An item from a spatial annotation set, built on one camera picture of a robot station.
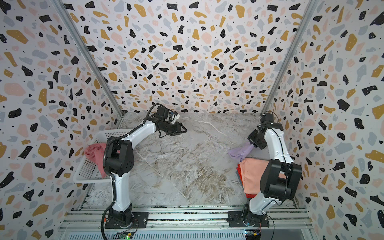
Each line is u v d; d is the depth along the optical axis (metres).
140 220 0.73
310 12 0.72
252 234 0.72
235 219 0.73
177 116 0.92
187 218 0.76
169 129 0.85
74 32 0.77
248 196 0.81
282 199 0.49
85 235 0.70
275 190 0.46
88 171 0.85
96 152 0.88
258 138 0.73
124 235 0.70
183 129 0.91
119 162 0.55
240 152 0.81
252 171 0.86
